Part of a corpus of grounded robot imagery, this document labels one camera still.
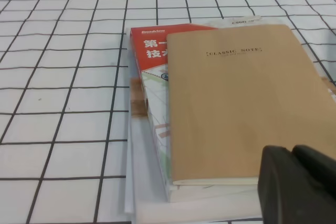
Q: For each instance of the tan classic note notebook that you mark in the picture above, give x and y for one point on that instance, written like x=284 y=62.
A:
x=232 y=91

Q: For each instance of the white bottom booklet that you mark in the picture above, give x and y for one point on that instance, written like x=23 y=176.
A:
x=150 y=203

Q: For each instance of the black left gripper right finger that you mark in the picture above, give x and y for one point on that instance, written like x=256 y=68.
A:
x=318 y=165

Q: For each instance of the red and white book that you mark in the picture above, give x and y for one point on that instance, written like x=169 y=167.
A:
x=150 y=97

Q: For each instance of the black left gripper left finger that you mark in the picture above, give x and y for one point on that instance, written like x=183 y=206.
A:
x=288 y=194

